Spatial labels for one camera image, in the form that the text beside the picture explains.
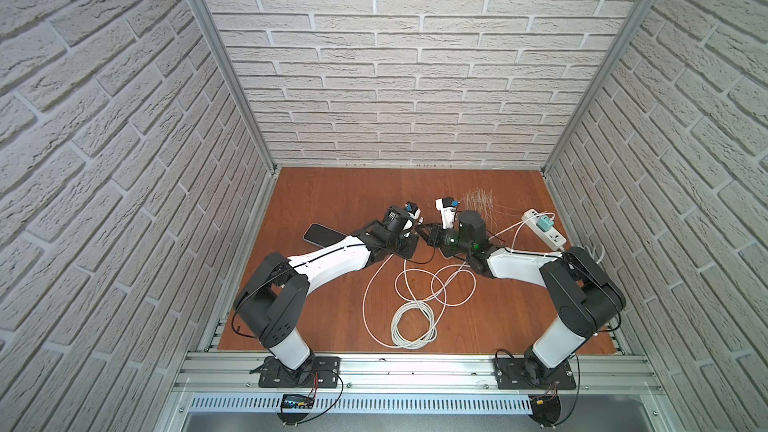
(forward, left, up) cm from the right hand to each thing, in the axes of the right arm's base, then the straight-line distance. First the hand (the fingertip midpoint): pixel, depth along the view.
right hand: (408, 233), depth 86 cm
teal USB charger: (+4, -45, -6) cm, 46 cm away
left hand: (+1, -2, -1) cm, 3 cm away
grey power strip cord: (-4, -61, -13) cm, 63 cm away
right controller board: (-43, -29, -13) cm, 54 cm away
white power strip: (+2, -49, -11) cm, 50 cm away
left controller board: (-38, +31, -14) cm, 51 cm away
